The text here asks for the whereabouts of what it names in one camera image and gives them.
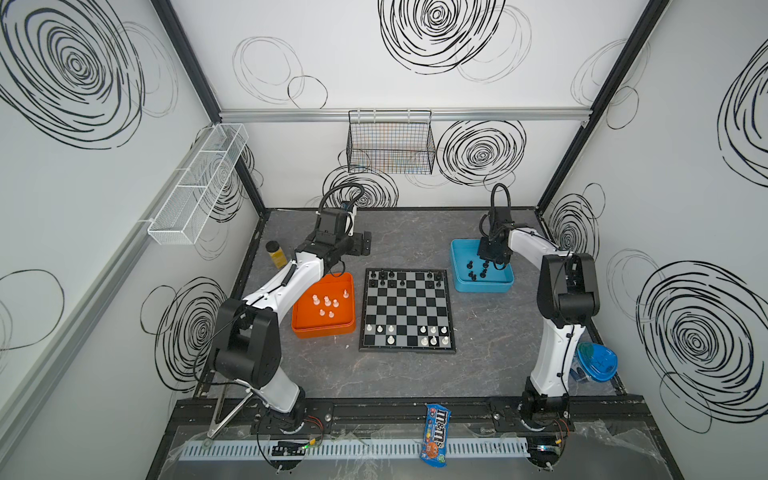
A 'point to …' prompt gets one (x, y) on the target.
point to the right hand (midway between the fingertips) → (484, 253)
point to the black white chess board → (407, 311)
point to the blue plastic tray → (475, 274)
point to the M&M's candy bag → (435, 435)
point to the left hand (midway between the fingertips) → (359, 234)
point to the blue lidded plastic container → (599, 361)
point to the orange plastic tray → (327, 308)
